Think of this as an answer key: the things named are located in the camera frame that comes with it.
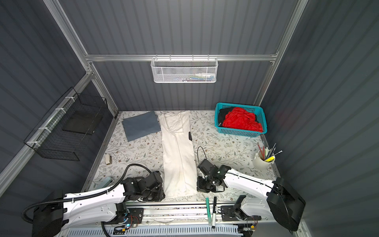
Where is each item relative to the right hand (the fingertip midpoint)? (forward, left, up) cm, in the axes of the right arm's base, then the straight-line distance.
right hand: (198, 191), depth 79 cm
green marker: (-9, -5, -2) cm, 11 cm away
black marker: (-11, -8, -1) cm, 14 cm away
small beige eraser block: (+19, +56, +2) cm, 59 cm away
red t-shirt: (+50, -32, +4) cm, 60 cm away
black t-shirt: (+59, -20, -1) cm, 62 cm away
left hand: (-3, +17, -1) cm, 18 cm away
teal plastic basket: (+50, -47, +4) cm, 69 cm away
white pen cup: (+16, -38, +6) cm, 41 cm away
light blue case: (+4, +52, +3) cm, 52 cm away
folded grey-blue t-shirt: (+45, +44, +1) cm, 63 cm away
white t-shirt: (+16, +11, -2) cm, 20 cm away
